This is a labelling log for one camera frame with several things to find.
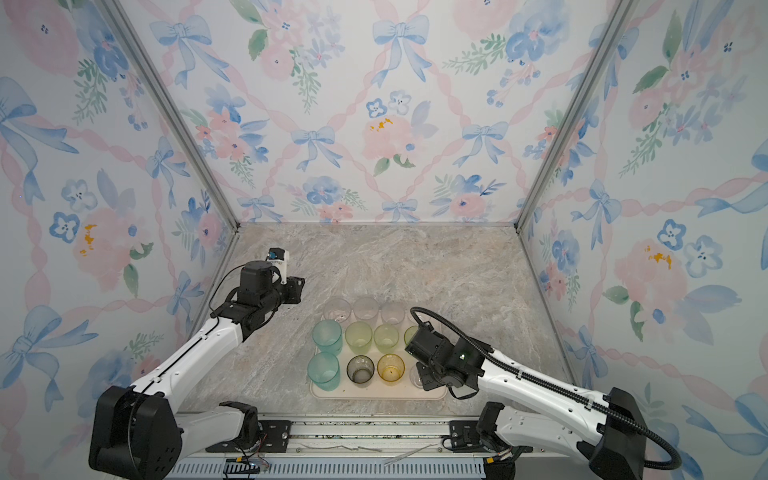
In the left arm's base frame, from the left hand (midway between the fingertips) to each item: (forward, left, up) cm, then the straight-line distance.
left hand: (301, 277), depth 85 cm
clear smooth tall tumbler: (-3, -18, -12) cm, 22 cm away
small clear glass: (-27, -31, -2) cm, 41 cm away
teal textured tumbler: (-12, -8, -12) cm, 19 cm away
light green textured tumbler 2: (-12, -24, -14) cm, 31 cm away
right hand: (-23, -35, -9) cm, 43 cm away
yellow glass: (-20, -26, -15) cm, 36 cm away
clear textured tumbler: (-3, -9, -13) cm, 16 cm away
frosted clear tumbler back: (-4, -26, -13) cm, 30 cm away
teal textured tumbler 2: (-21, -7, -15) cm, 27 cm away
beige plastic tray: (-20, -21, -9) cm, 31 cm away
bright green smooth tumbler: (-12, -31, -11) cm, 35 cm away
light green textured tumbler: (-12, -17, -12) cm, 24 cm away
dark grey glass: (-20, -17, -15) cm, 31 cm away
